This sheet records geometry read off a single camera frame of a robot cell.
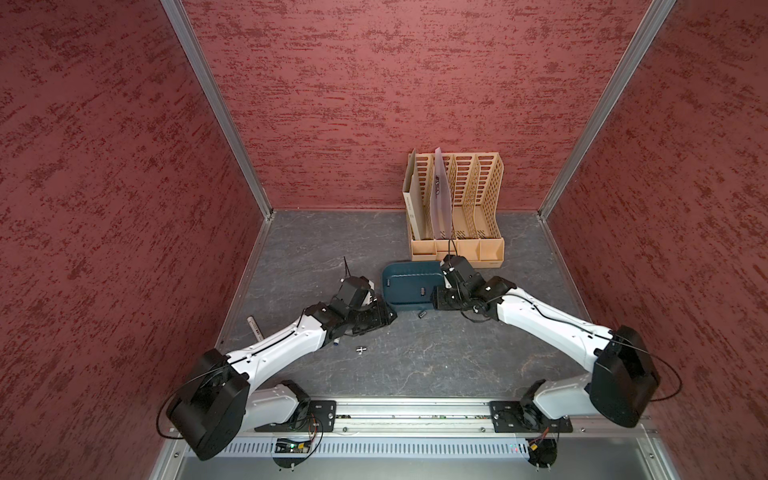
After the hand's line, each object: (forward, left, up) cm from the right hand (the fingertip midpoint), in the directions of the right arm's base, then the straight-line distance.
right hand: (437, 303), depth 84 cm
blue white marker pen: (-7, +30, -8) cm, 32 cm away
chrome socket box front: (+1, +4, -9) cm, 10 cm away
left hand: (-5, +14, -2) cm, 15 cm away
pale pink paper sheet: (+48, -8, -6) cm, 49 cm away
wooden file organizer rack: (+47, -21, -1) cm, 51 cm away
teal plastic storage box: (+12, +7, -10) cm, 17 cm away
